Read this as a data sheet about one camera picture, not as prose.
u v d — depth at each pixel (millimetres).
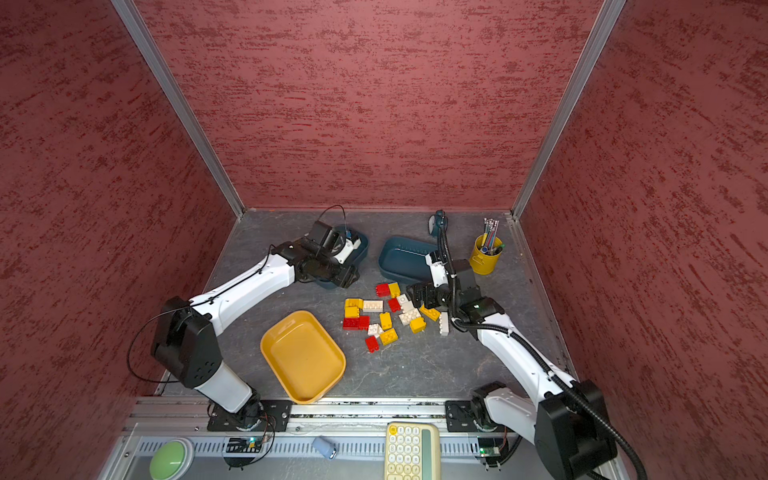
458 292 623
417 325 878
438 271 740
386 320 897
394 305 945
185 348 437
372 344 869
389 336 874
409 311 921
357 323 897
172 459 672
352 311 902
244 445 718
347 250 773
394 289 950
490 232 952
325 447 682
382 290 957
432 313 921
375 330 871
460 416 740
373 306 936
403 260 1095
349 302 944
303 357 833
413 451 682
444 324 890
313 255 653
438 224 1072
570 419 411
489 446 709
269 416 738
